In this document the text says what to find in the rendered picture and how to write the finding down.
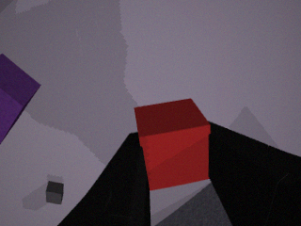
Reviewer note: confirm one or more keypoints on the purple block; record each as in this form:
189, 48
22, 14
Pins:
16, 90

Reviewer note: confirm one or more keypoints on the red block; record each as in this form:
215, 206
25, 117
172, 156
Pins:
174, 136

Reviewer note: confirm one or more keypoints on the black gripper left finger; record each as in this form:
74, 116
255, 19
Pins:
121, 196

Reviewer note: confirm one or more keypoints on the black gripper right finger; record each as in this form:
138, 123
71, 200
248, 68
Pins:
257, 184

